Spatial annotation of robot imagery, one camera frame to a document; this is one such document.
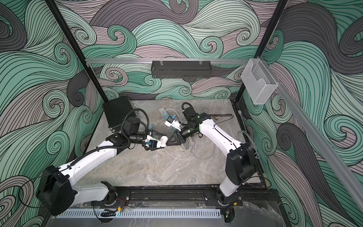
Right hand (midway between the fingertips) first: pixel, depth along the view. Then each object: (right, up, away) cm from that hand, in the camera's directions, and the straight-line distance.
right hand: (168, 144), depth 73 cm
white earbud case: (-2, +3, -2) cm, 4 cm away
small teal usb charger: (-3, +14, +28) cm, 32 cm away
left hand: (-2, +4, +1) cm, 5 cm away
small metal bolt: (+27, +19, +41) cm, 53 cm away
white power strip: (-8, +18, +38) cm, 42 cm away
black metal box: (-47, +18, +45) cm, 67 cm away
